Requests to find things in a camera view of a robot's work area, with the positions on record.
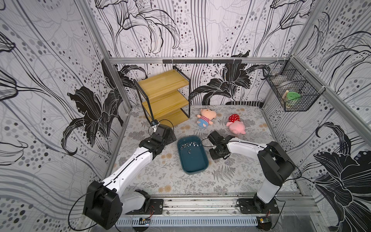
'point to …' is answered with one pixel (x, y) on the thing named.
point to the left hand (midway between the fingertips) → (168, 138)
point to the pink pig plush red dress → (235, 125)
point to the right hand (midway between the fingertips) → (215, 153)
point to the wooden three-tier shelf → (166, 96)
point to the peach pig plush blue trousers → (207, 115)
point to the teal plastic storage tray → (193, 154)
